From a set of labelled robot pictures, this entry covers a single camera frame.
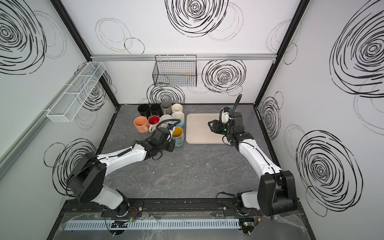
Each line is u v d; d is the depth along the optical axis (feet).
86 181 1.42
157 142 2.23
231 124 2.14
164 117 3.35
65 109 2.35
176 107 3.53
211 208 2.44
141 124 3.32
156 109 3.44
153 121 3.38
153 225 2.28
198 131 3.57
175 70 4.06
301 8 2.37
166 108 3.44
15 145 1.76
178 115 3.40
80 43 2.73
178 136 2.84
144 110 3.47
